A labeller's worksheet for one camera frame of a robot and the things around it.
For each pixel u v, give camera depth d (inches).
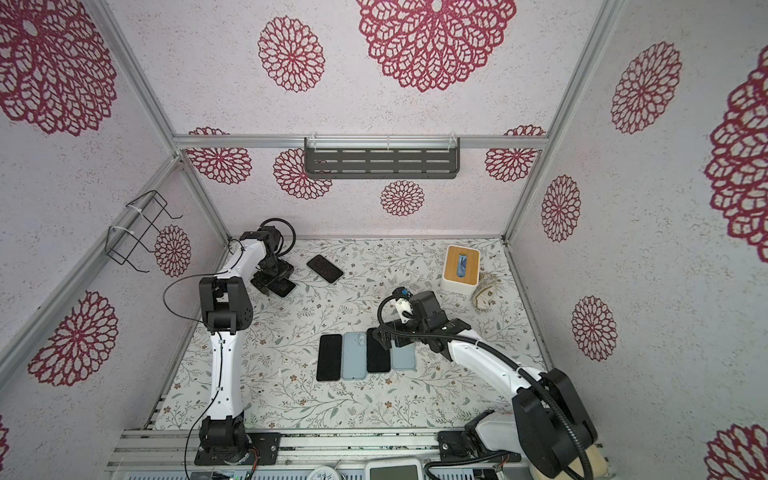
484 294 39.3
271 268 36.5
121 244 28.7
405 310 29.9
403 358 35.4
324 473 26.8
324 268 44.5
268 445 29.1
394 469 26.6
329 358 35.5
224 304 26.7
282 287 44.9
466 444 25.6
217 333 26.1
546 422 16.2
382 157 37.7
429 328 25.4
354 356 35.5
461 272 42.5
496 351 19.9
